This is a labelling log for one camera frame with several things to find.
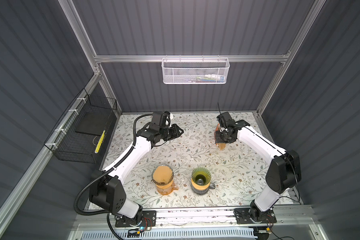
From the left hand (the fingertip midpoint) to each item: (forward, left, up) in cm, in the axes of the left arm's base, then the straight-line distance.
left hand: (182, 131), depth 80 cm
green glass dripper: (-20, -9, -13) cm, 26 cm away
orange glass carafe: (-25, +10, -16) cm, 31 cm away
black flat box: (+2, +45, +7) cm, 45 cm away
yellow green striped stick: (-10, +41, +2) cm, 42 cm away
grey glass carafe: (-24, -14, -19) cm, 34 cm away
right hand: (0, -23, -10) cm, 25 cm away
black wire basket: (-4, +52, +4) cm, 53 cm away
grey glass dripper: (-24, +11, -9) cm, 28 cm away
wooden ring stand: (-26, -8, -14) cm, 30 cm away
